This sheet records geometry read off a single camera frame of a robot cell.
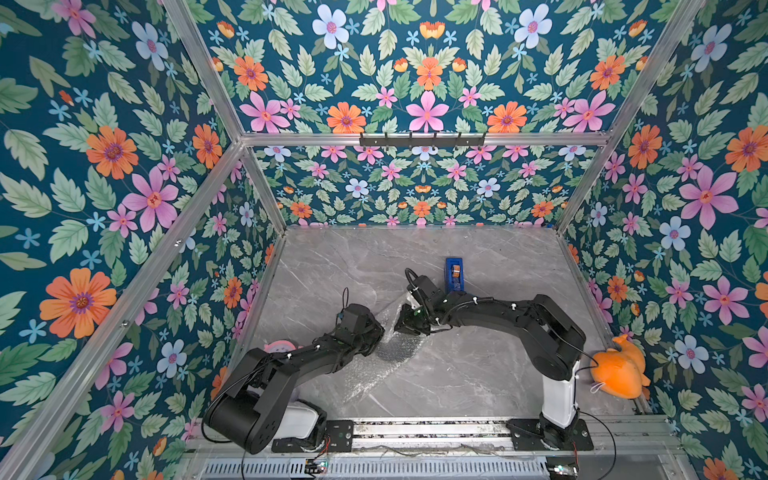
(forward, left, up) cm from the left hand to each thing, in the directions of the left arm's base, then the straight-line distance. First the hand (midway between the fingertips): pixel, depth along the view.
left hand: (393, 324), depth 89 cm
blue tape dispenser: (+16, -21, +2) cm, 27 cm away
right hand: (0, -2, +1) cm, 2 cm away
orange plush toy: (-20, -59, +4) cm, 62 cm away
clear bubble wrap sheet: (-7, 0, -2) cm, 7 cm away
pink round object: (-4, +34, -1) cm, 34 cm away
